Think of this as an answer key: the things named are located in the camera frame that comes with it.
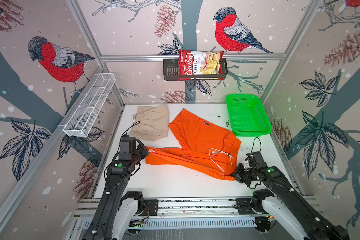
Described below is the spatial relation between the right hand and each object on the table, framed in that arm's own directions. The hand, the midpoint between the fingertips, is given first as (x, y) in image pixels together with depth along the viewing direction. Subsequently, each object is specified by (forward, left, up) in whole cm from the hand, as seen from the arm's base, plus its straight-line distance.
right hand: (228, 176), depth 80 cm
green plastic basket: (+47, -21, -2) cm, 51 cm away
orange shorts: (+19, +10, -2) cm, 21 cm away
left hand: (+8, +45, +15) cm, 48 cm away
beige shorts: (+36, +51, 0) cm, 63 cm away
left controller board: (-23, +46, -4) cm, 52 cm away
